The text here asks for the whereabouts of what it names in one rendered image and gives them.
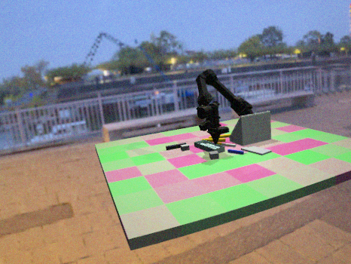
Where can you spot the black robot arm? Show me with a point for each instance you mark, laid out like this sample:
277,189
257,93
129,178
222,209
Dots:
205,110

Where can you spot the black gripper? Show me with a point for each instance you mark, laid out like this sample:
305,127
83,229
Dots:
217,130

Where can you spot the grey keyboard with white letter keys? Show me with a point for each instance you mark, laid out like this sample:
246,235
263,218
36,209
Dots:
209,146

